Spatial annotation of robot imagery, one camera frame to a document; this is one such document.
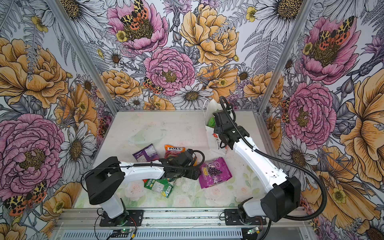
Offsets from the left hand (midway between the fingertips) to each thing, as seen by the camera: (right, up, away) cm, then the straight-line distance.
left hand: (192, 175), depth 86 cm
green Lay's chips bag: (+11, +30, +4) cm, 32 cm away
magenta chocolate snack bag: (+12, +2, -3) cm, 12 cm away
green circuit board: (-32, -22, -15) cm, 42 cm away
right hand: (+17, +27, -6) cm, 32 cm away
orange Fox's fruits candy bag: (-14, +12, +8) cm, 20 cm away
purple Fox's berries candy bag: (-28, +10, +8) cm, 31 cm away
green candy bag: (-16, -5, -3) cm, 17 cm away
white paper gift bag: (+12, +18, +4) cm, 22 cm away
